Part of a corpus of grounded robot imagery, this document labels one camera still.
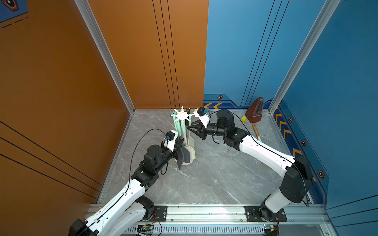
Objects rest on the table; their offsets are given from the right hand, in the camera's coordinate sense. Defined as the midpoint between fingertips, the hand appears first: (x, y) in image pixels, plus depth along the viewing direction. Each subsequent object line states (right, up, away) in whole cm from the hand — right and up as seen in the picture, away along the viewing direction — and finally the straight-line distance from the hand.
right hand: (189, 125), depth 72 cm
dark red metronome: (+47, +9, +36) cm, 60 cm away
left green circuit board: (-22, -50, 0) cm, 55 cm away
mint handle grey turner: (-5, -15, +2) cm, 16 cm away
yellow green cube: (+41, +5, +41) cm, 58 cm away
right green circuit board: (+40, -50, 0) cm, 64 cm away
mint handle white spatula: (+1, -14, +7) cm, 15 cm away
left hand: (-4, -6, +1) cm, 7 cm away
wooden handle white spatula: (+48, -6, +33) cm, 58 cm away
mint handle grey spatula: (-2, -14, +5) cm, 15 cm away
